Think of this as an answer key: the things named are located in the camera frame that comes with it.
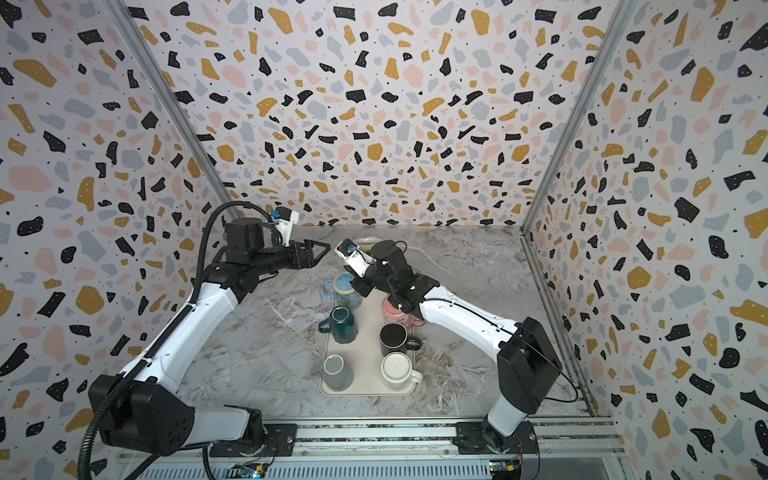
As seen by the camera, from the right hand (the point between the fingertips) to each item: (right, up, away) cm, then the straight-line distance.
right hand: (342, 258), depth 76 cm
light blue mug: (-3, -10, +14) cm, 18 cm away
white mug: (+14, -29, +2) cm, 32 cm away
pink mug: (+13, -16, +8) cm, 22 cm away
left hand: (-6, +4, -1) cm, 7 cm away
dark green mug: (-2, -20, +9) cm, 22 cm away
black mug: (+13, -21, +6) cm, 26 cm away
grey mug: (-1, -30, 0) cm, 30 cm away
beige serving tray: (+4, -29, +12) cm, 31 cm away
